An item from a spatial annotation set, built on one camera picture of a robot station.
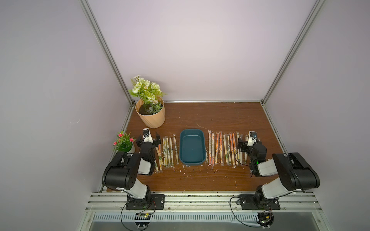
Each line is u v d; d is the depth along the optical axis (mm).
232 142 955
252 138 778
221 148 927
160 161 875
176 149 923
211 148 924
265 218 699
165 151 921
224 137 975
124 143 838
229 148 926
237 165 855
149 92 853
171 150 921
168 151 921
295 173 438
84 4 701
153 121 943
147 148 690
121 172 456
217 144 948
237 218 694
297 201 742
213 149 923
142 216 715
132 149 849
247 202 726
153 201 726
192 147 923
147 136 755
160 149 927
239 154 900
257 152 692
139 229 640
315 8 713
